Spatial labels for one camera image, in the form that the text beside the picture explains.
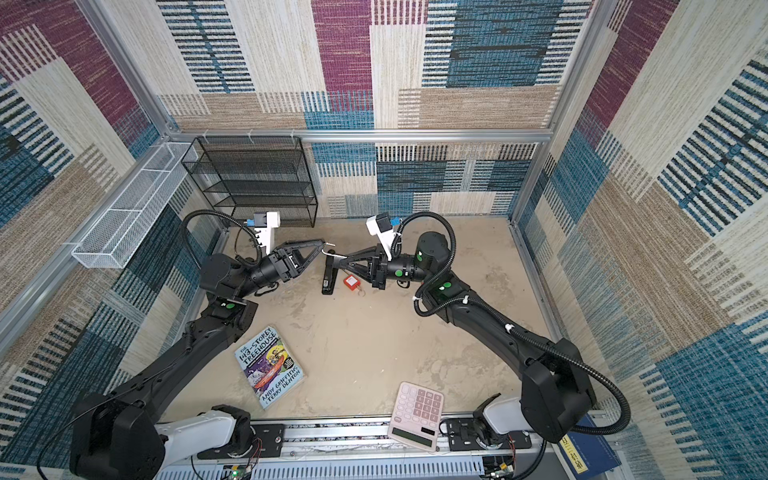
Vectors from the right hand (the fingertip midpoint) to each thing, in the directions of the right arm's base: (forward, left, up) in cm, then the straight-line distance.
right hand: (342, 267), depth 65 cm
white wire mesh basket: (+9, +54, 0) cm, 54 cm away
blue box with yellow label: (-32, -54, -33) cm, 71 cm away
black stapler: (+19, +10, -32) cm, 38 cm away
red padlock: (+18, +3, -33) cm, 38 cm away
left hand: (+2, +4, +5) cm, 6 cm away
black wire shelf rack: (+51, +36, -15) cm, 64 cm away
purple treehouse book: (-10, +24, -32) cm, 41 cm away
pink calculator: (-23, -15, -33) cm, 43 cm away
